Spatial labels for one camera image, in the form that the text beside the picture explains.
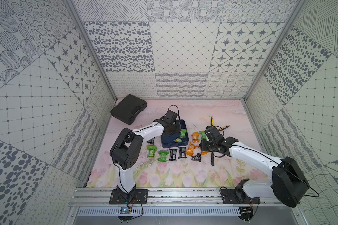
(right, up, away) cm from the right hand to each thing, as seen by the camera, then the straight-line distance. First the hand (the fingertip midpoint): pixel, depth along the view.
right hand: (203, 146), depth 87 cm
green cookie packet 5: (-16, +3, +7) cm, 17 cm away
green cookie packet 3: (-3, +10, -15) cm, 19 cm away
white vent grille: (-24, -29, -16) cm, 41 cm away
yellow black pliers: (+10, +12, +17) cm, 24 cm away
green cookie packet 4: (-13, +7, +6) cm, 16 cm away
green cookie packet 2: (-33, -3, +4) cm, 33 cm away
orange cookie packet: (-8, -4, +2) cm, 9 cm away
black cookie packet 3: (-34, +2, +7) cm, 34 cm away
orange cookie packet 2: (+1, -5, +2) cm, 5 cm away
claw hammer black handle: (+6, -9, +1) cm, 11 cm away
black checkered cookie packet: (-4, -7, 0) cm, 8 cm away
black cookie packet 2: (-19, -6, +1) cm, 20 cm away
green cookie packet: (-25, -6, +1) cm, 26 cm away
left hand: (-14, +12, +7) cm, 20 cm away
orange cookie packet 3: (-4, +4, +10) cm, 11 cm away
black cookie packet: (-14, -5, +2) cm, 14 cm away
